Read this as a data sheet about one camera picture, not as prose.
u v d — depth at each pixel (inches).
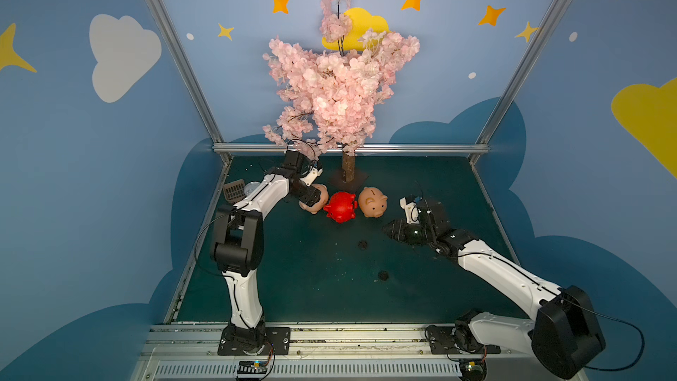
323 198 38.9
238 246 20.2
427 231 25.7
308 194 34.0
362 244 37.5
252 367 28.7
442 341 29.3
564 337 16.1
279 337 29.6
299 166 31.6
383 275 34.0
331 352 29.2
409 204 30.2
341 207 37.5
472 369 28.9
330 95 24.2
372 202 37.6
